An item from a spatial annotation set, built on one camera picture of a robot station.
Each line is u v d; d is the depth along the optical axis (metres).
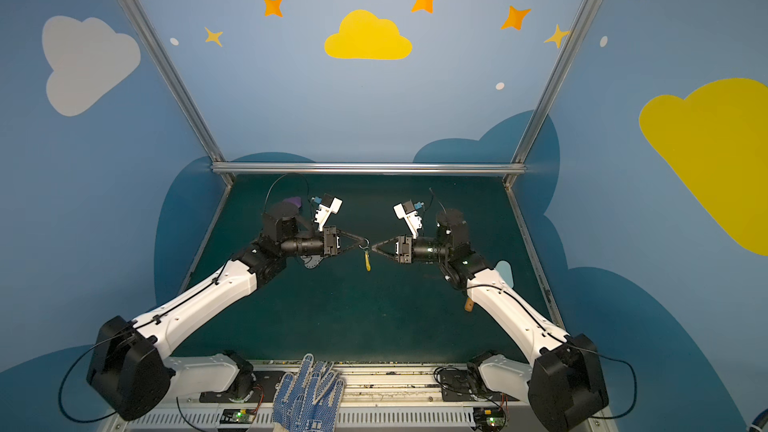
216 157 1.15
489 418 0.71
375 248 0.69
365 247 0.71
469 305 0.88
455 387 0.74
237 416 0.71
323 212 0.69
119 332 0.41
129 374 0.39
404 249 0.64
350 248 0.69
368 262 0.72
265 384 0.75
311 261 0.98
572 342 0.42
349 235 0.69
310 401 0.70
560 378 0.39
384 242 0.68
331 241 0.63
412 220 0.68
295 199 1.15
